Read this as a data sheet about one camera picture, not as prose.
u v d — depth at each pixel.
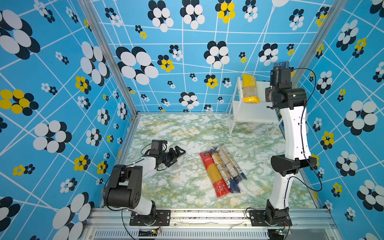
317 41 0.79
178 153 0.82
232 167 0.87
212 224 0.73
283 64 0.77
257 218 0.73
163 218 0.74
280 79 0.52
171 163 0.89
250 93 0.80
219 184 0.81
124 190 0.45
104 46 0.81
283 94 0.49
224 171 0.85
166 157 0.79
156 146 0.74
